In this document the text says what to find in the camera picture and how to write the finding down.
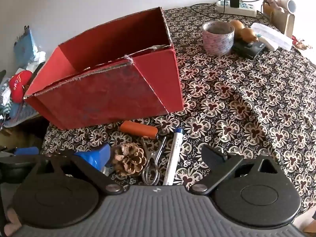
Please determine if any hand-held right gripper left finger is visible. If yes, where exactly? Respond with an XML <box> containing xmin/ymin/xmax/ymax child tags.
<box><xmin>37</xmin><ymin>143</ymin><xmax>123</xmax><ymax>194</ymax></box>

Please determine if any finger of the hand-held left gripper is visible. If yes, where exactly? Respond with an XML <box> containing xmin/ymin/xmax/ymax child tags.
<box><xmin>13</xmin><ymin>147</ymin><xmax>40</xmax><ymax>156</ymax></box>

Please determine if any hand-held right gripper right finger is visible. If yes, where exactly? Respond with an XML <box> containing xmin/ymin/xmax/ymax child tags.
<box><xmin>190</xmin><ymin>144</ymin><xmax>280</xmax><ymax>195</ymax></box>

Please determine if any brown pine cone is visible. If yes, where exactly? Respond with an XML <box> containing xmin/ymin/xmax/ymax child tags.
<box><xmin>111</xmin><ymin>143</ymin><xmax>147</xmax><ymax>177</ymax></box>

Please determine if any white marker pen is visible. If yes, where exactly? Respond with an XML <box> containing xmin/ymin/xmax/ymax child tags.
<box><xmin>162</xmin><ymin>126</ymin><xmax>183</xmax><ymax>186</ymax></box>

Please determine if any red cardboard box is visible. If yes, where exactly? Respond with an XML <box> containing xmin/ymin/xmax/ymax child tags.
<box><xmin>23</xmin><ymin>7</ymin><xmax>184</xmax><ymax>130</ymax></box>

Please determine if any white plastic bag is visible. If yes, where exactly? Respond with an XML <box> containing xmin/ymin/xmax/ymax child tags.
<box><xmin>26</xmin><ymin>51</ymin><xmax>46</xmax><ymax>71</ymax></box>

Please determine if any black small case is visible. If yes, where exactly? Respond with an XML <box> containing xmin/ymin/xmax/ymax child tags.
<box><xmin>233</xmin><ymin>41</ymin><xmax>266</xmax><ymax>60</ymax></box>

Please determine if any printed tape roll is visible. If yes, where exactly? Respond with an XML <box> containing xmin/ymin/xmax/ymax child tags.
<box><xmin>202</xmin><ymin>21</ymin><xmax>235</xmax><ymax>55</ymax></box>

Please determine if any white tissue packet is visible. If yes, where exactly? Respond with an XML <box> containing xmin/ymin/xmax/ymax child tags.
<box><xmin>250</xmin><ymin>23</ymin><xmax>293</xmax><ymax>51</ymax></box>

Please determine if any white power strip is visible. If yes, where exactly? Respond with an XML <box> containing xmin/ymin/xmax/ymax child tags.
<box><xmin>215</xmin><ymin>0</ymin><xmax>258</xmax><ymax>18</ymax></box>

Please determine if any wooden holder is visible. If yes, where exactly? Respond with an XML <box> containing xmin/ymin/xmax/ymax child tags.
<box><xmin>262</xmin><ymin>1</ymin><xmax>295</xmax><ymax>37</ymax></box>

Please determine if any white cup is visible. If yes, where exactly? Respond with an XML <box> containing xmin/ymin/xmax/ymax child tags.
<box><xmin>276</xmin><ymin>0</ymin><xmax>297</xmax><ymax>14</ymax></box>

